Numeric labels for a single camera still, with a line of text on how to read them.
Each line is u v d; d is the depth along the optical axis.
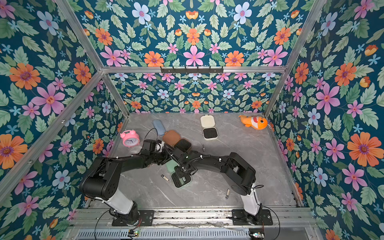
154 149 0.80
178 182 0.84
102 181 0.47
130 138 0.97
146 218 0.74
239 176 0.48
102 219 0.75
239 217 0.73
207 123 1.12
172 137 1.04
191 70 0.91
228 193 0.82
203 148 0.99
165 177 0.86
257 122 1.04
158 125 1.11
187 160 0.66
